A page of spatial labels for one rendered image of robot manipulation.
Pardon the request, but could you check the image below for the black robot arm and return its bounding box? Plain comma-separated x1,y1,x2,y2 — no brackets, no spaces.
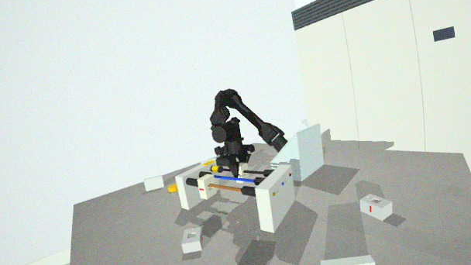
210,88,287,156

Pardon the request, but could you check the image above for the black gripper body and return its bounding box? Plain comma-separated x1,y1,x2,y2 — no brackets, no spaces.
215,136,255,167

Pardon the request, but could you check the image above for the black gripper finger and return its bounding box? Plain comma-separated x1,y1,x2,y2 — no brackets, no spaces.
237,154,251,163
229,162,239,178

